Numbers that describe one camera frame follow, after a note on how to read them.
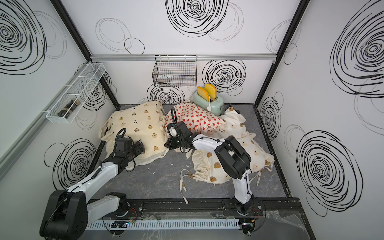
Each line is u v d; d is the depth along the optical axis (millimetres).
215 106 1003
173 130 826
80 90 737
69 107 667
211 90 1007
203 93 1009
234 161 501
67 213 400
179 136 725
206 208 755
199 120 911
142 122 939
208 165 854
